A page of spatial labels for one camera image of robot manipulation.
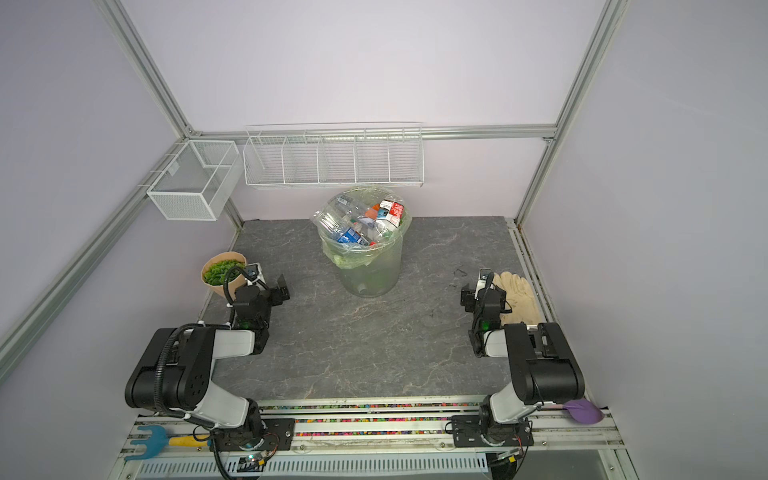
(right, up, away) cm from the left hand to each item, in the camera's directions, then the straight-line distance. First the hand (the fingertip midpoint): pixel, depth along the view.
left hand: (269, 279), depth 92 cm
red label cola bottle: (+40, +20, -12) cm, 46 cm away
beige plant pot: (-11, -2, -1) cm, 11 cm away
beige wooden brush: (+82, -7, +6) cm, 82 cm away
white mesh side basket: (-26, +32, +5) cm, 41 cm away
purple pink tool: (+88, -32, -16) cm, 95 cm away
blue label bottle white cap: (+28, +13, -13) cm, 33 cm away
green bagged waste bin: (+29, +16, -1) cm, 33 cm away
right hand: (+68, -3, +1) cm, 68 cm away
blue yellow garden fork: (-18, -37, -20) cm, 46 cm away
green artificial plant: (-16, +2, -2) cm, 16 cm away
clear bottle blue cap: (+28, +22, -6) cm, 36 cm away
